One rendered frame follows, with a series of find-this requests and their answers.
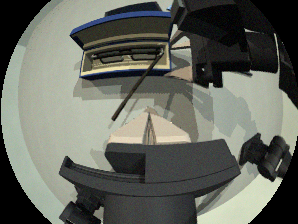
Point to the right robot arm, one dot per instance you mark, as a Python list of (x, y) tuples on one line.
[(220, 22)]

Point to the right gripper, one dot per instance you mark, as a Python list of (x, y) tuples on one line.
[(200, 60)]

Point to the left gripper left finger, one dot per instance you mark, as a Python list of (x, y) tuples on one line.
[(134, 131)]

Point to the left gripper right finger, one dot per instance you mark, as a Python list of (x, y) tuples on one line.
[(165, 132)]

